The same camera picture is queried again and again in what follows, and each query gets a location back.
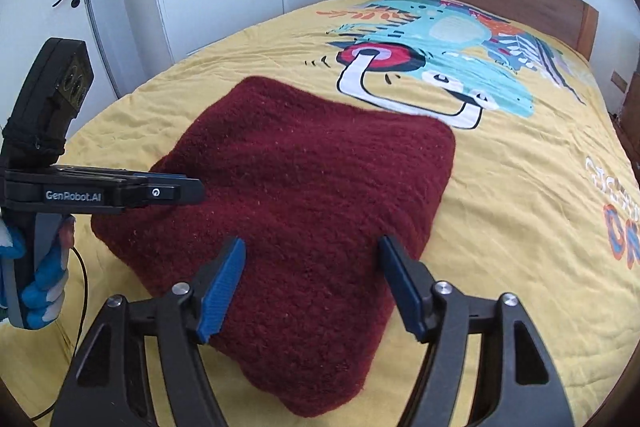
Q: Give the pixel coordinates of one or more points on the white door with handle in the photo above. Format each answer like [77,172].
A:
[25,26]

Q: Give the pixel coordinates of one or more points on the blue white gloved left hand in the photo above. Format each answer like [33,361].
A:
[40,301]

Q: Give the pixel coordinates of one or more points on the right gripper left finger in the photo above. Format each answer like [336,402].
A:
[108,383]

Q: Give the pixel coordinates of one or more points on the yellow printed bed cover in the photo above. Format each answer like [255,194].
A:
[541,200]

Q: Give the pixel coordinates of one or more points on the maroon knitted sweater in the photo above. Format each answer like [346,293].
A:
[310,186]

